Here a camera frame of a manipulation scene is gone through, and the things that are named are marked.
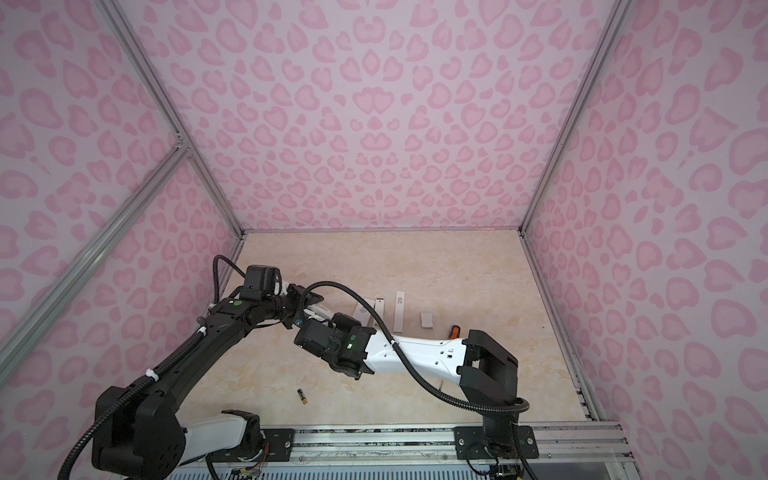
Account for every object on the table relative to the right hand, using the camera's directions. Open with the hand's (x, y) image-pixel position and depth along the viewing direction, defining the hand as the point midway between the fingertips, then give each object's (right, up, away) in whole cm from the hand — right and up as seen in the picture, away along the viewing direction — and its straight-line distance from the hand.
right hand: (340, 319), depth 79 cm
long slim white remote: (+10, 0, +17) cm, 20 cm away
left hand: (-5, +6, +2) cm, 8 cm away
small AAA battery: (-10, -21, +2) cm, 23 cm away
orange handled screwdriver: (+33, -6, +11) cm, 35 cm away
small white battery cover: (+24, -4, +17) cm, 30 cm away
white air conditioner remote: (-5, +3, 0) cm, 5 cm away
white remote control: (+4, -1, +16) cm, 17 cm away
